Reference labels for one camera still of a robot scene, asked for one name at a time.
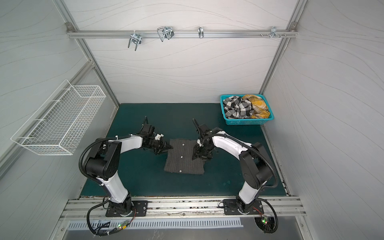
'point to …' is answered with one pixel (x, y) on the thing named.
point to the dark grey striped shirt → (179, 159)
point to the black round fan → (267, 224)
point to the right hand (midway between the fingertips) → (198, 155)
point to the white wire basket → (59, 125)
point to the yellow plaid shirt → (261, 110)
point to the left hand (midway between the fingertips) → (174, 146)
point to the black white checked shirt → (235, 107)
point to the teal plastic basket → (230, 121)
